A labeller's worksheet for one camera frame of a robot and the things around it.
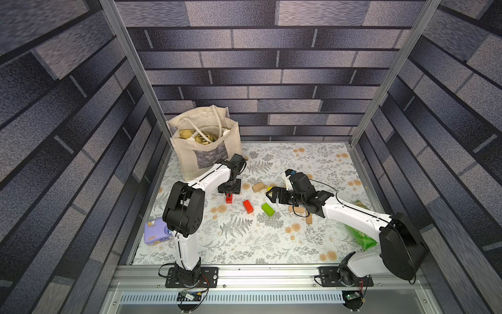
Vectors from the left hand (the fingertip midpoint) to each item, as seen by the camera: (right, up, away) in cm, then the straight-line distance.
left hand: (233, 189), depth 93 cm
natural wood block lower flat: (+27, -4, -21) cm, 34 cm away
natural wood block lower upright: (+36, -13, -6) cm, 39 cm away
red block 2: (+8, -8, -2) cm, 11 cm away
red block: (-2, -5, 0) cm, 5 cm away
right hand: (+18, -1, -8) cm, 20 cm away
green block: (+17, -9, -3) cm, 20 cm away
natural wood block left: (+13, 0, +5) cm, 13 cm away
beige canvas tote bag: (-14, +26, -4) cm, 30 cm away
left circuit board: (-14, -36, -22) cm, 45 cm away
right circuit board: (+48, -38, -20) cm, 65 cm away
